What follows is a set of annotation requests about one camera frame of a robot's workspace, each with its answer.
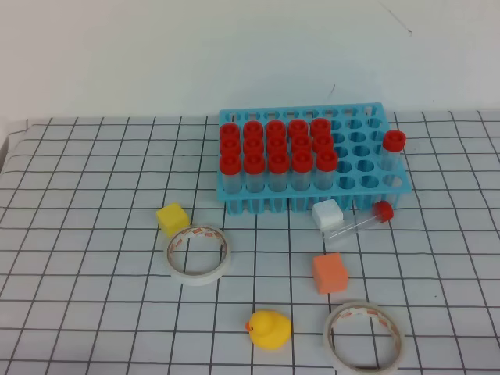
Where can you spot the red-capped test tube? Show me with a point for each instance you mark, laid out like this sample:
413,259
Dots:
353,223

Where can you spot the blue test tube rack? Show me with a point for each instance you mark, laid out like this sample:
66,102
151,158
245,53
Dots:
358,131

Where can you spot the red-capped tube right side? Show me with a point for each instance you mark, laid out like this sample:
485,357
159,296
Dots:
391,157

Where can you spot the white foam cube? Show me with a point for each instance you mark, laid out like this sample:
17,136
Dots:
327,214

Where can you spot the yellow foam cube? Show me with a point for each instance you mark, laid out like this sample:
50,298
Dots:
172,218

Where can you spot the orange foam cube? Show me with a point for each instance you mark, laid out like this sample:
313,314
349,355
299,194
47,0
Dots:
329,273

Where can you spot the yellow rubber duck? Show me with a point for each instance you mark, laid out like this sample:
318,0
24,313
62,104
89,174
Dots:
268,329

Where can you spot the right white tape roll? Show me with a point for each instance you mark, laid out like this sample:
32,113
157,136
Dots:
373,312

